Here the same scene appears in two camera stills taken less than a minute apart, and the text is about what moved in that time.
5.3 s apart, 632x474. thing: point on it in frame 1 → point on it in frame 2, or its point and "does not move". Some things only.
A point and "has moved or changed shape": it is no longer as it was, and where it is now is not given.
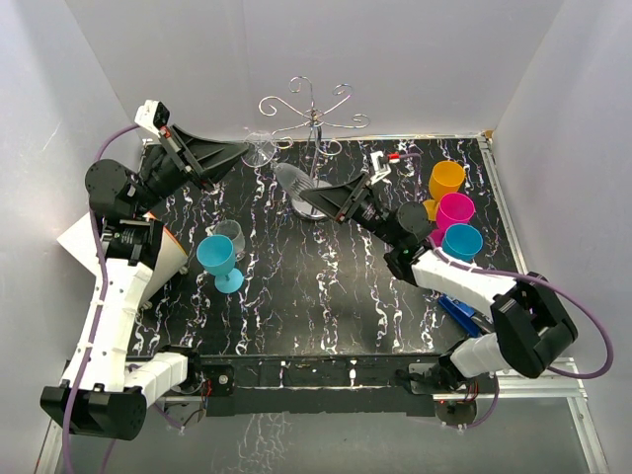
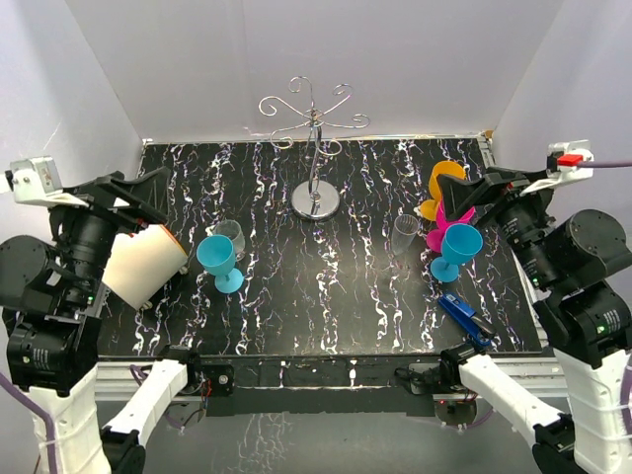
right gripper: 334,200 → 459,194
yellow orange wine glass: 446,177 does not move
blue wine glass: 216,255 does not move
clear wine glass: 258,149 has moved or changed shape
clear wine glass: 233,230 does not move
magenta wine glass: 452,208 does not move
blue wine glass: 462,241 does not move
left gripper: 211,157 → 147,197
